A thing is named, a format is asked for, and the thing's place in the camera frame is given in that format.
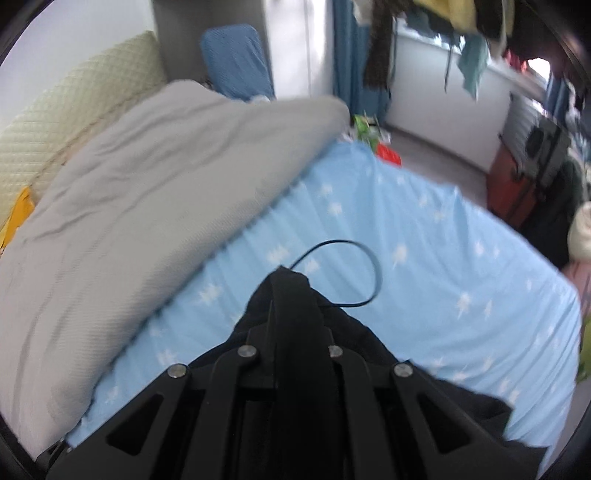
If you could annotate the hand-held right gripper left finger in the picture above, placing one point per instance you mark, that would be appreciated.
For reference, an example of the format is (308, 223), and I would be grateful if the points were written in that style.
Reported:
(261, 339)

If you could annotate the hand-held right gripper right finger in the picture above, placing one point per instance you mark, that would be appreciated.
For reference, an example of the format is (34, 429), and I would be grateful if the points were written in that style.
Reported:
(318, 332)

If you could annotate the black puffer jacket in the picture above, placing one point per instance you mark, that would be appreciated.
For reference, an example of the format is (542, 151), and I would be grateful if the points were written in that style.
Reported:
(369, 341)

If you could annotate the blue star-print bed sheet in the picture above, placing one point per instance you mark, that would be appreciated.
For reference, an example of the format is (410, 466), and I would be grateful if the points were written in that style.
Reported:
(415, 300)

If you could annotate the grey duvet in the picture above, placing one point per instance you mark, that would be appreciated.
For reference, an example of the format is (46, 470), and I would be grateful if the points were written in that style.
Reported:
(138, 207)

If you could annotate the red packet on floor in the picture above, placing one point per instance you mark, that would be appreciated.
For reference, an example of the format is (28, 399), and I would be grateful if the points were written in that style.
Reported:
(388, 154)

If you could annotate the green packet on floor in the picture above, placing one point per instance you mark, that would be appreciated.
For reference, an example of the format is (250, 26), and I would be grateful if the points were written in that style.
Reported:
(367, 129)

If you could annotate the red suitcase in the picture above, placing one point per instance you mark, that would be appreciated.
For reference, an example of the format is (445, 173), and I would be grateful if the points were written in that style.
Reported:
(508, 184)

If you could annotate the black suitcase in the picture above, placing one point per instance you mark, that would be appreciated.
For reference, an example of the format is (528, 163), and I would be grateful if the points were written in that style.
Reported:
(554, 217)

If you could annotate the pink bag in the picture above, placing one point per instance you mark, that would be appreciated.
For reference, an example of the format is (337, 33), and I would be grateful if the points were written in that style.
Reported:
(579, 277)

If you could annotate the yellow pillow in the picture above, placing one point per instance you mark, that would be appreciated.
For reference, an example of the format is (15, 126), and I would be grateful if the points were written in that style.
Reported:
(18, 217)

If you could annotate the blue curtain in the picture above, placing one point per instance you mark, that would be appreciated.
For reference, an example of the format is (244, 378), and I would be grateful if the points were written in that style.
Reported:
(344, 55)
(558, 97)

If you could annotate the blue covered chair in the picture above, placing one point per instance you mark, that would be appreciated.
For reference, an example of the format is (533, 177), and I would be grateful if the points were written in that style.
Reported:
(235, 60)

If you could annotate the white fluffy coat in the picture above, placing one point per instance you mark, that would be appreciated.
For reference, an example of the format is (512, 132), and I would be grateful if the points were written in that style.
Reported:
(581, 230)

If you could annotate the brown houndstooth coat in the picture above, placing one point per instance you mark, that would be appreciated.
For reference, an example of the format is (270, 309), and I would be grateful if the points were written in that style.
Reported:
(378, 50)

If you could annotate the silver suitcase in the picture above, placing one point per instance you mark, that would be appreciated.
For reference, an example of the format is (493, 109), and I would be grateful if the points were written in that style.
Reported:
(519, 120)

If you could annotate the cream quilted headboard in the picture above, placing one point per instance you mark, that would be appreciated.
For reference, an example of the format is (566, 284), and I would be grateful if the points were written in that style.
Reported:
(69, 101)

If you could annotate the teal hanging garment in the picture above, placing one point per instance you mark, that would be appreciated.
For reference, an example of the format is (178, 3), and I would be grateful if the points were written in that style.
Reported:
(473, 64)

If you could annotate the yellow fleece jacket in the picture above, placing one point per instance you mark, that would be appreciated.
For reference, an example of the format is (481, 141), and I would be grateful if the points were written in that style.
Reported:
(457, 14)

